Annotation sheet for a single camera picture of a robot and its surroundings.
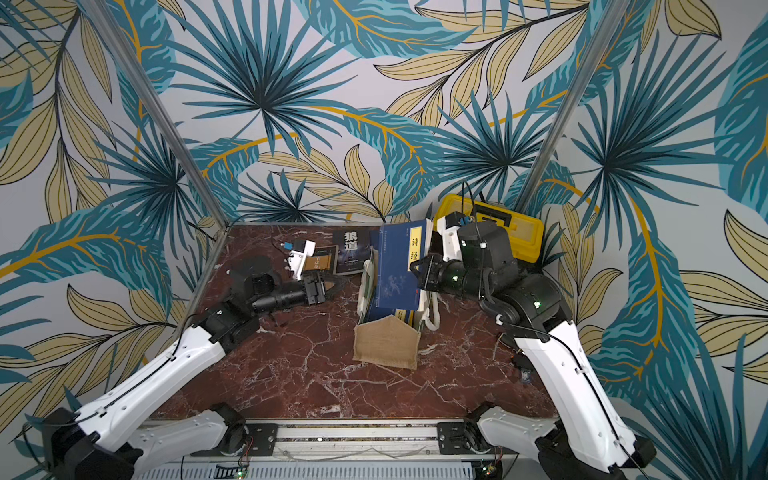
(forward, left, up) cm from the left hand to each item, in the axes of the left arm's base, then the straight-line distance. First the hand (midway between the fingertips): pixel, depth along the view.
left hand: (344, 288), depth 66 cm
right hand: (0, -14, +8) cm, 16 cm away
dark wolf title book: (+37, +3, -28) cm, 47 cm away
